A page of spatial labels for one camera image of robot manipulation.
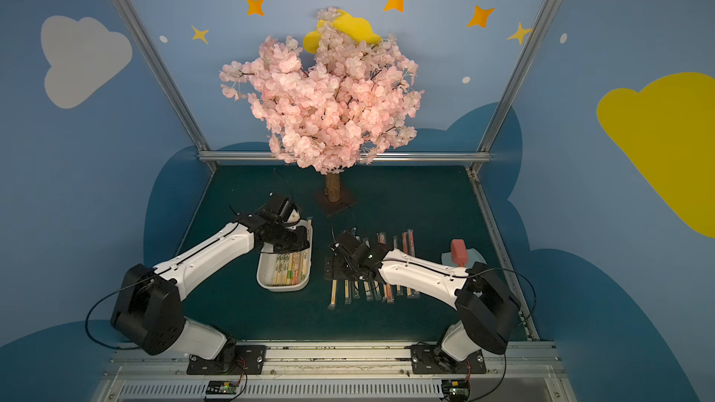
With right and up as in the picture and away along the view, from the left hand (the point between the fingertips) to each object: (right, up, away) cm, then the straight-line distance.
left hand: (309, 241), depth 86 cm
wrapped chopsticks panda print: (-10, -12, +5) cm, 16 cm away
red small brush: (+50, -5, +8) cm, 51 cm away
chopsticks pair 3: (+28, -2, +13) cm, 31 cm away
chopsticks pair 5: (+18, -16, +1) cm, 25 cm away
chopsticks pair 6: (+15, -17, 0) cm, 22 cm away
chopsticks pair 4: (+23, -1, +13) cm, 27 cm away
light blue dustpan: (+55, -7, +10) cm, 57 cm away
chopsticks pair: (+34, -3, +12) cm, 36 cm away
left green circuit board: (-21, -36, -14) cm, 44 cm away
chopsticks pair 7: (+7, -20, -2) cm, 21 cm away
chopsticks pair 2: (+32, -3, +13) cm, 35 cm away
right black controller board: (+42, -38, -13) cm, 58 cm away
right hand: (+10, -8, -2) cm, 13 cm away
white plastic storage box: (-2, -7, -3) cm, 7 cm away
